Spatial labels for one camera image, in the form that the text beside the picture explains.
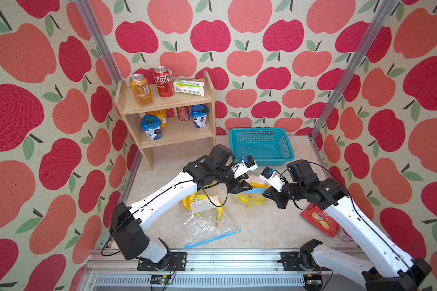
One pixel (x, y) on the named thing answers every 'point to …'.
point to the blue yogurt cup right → (199, 113)
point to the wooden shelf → (179, 131)
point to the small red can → (184, 113)
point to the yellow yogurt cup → (161, 114)
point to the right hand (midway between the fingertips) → (266, 196)
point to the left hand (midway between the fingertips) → (250, 185)
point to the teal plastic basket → (268, 146)
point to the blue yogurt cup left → (152, 126)
